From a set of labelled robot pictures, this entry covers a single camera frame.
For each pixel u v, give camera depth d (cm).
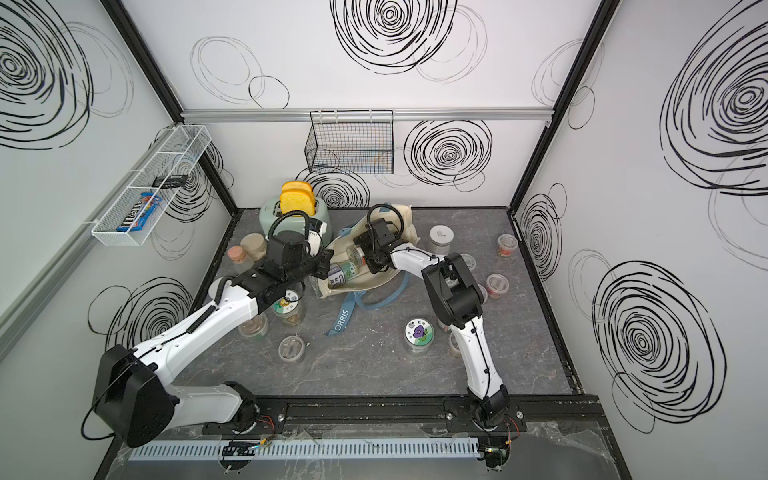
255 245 100
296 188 96
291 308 84
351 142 124
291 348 80
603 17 72
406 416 75
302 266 67
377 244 82
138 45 76
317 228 70
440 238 99
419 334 80
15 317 51
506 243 102
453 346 79
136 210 71
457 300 58
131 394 39
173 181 79
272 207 99
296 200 96
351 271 96
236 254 94
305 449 77
